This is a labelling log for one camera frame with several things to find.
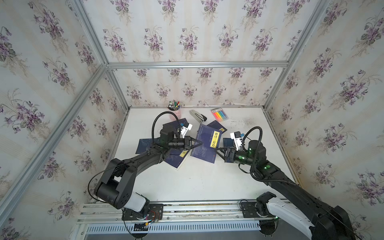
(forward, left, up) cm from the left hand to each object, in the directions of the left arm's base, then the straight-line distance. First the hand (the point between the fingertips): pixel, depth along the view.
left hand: (201, 145), depth 76 cm
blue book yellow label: (+4, -5, +1) cm, 7 cm away
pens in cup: (+38, +17, -9) cm, 43 cm away
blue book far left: (+12, +37, -19) cm, 43 cm away
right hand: (-3, -10, 0) cm, 10 cm away
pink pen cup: (+33, +15, -10) cm, 37 cm away
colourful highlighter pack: (+38, -17, -18) cm, 46 cm away
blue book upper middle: (+29, -13, -18) cm, 36 cm away
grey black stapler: (+35, 0, -17) cm, 38 cm away
